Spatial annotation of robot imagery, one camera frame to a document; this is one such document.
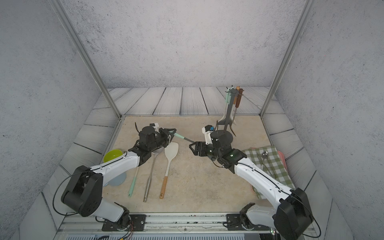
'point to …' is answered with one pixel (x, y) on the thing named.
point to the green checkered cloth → (268, 158)
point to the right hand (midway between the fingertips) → (194, 146)
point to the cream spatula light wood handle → (171, 150)
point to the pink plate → (282, 157)
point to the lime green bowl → (112, 154)
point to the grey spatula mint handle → (183, 137)
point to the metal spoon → (264, 155)
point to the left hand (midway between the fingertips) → (179, 130)
